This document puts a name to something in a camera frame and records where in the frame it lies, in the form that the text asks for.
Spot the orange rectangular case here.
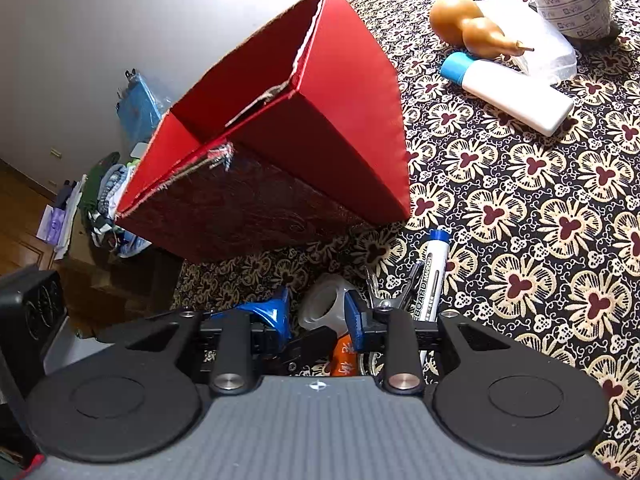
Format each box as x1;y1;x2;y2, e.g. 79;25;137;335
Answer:
330;334;359;377

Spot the clear tape roll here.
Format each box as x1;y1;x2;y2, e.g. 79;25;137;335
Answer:
297;274;356;337

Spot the white board marker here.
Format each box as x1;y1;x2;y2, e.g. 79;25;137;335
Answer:
412;227;452;369

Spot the pile of folded clothes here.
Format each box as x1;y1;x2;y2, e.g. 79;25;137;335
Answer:
78;152;151;259

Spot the red cardboard box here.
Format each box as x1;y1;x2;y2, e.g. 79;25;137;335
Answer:
116;0;411;262

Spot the blue plastic bag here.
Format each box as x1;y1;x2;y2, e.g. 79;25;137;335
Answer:
115;68;174;150

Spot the white bottle blue cap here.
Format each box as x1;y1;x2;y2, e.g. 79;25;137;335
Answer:
439;52;574;136

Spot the brown gourd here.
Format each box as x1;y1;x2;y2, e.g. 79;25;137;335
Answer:
428;0;534;60

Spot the clear plastic box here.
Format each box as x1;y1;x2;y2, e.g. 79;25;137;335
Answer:
477;0;577;84

